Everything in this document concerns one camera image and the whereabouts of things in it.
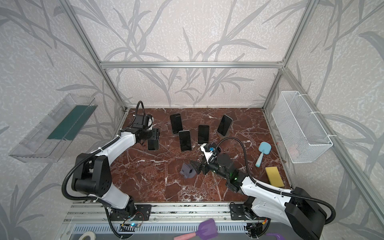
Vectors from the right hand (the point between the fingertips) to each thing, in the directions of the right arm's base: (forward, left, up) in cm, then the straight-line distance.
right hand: (196, 151), depth 77 cm
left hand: (+19, +26, -5) cm, 33 cm away
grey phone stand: (-6, +5, -12) cm, 14 cm away
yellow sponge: (-8, -44, -17) cm, 48 cm away
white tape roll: (-34, +48, -16) cm, 61 cm away
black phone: (+26, +15, -9) cm, 31 cm away
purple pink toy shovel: (-32, -5, -16) cm, 36 cm away
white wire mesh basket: (-2, -45, +16) cm, 48 cm away
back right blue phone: (+30, -19, -17) cm, 40 cm away
